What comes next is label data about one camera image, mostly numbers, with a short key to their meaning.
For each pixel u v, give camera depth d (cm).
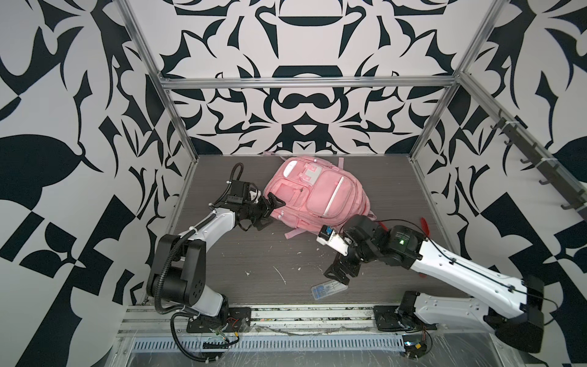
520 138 65
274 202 81
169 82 91
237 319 73
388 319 74
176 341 69
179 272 44
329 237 61
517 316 40
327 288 79
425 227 94
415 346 71
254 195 79
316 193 97
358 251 58
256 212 78
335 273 60
